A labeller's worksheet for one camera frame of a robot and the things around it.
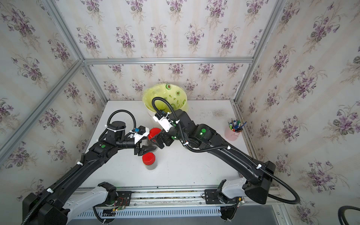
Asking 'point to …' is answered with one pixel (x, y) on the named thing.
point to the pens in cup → (236, 125)
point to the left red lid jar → (149, 160)
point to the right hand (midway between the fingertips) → (160, 133)
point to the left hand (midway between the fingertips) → (154, 141)
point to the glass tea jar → (150, 142)
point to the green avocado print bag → (165, 97)
